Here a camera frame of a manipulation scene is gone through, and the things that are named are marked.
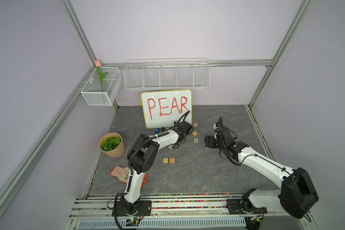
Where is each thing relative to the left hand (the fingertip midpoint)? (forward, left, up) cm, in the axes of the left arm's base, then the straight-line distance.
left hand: (179, 139), depth 98 cm
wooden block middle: (+5, -11, -1) cm, 12 cm away
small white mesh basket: (+15, +48, +33) cm, 60 cm away
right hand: (-6, -18, +10) cm, 22 cm away
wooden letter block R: (-1, -11, -2) cm, 12 cm away
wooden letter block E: (-14, +6, -2) cm, 15 cm away
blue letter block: (+10, +16, -2) cm, 19 cm away
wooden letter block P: (-14, +10, -1) cm, 17 cm away
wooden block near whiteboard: (+13, -13, -2) cm, 18 cm away
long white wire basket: (+35, +6, +29) cm, 46 cm away
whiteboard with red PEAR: (+18, +11, +12) cm, 24 cm away
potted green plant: (-6, +42, +9) cm, 43 cm away
